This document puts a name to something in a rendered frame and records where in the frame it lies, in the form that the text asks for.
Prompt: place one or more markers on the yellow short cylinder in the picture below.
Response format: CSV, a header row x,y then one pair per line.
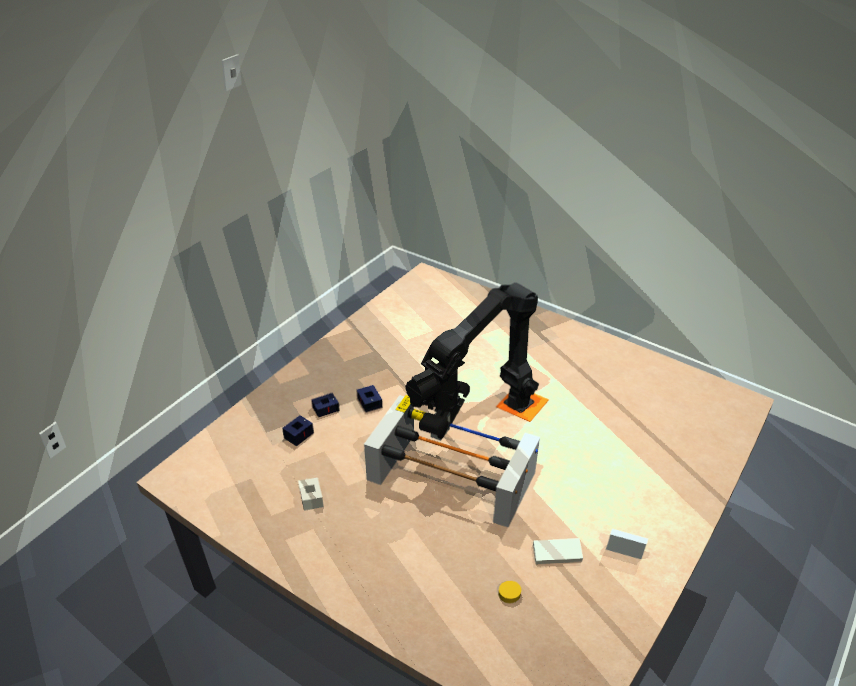
x,y
509,592

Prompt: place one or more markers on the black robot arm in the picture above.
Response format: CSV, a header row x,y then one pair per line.
x,y
450,347

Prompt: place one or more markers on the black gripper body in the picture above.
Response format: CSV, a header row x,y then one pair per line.
x,y
445,402

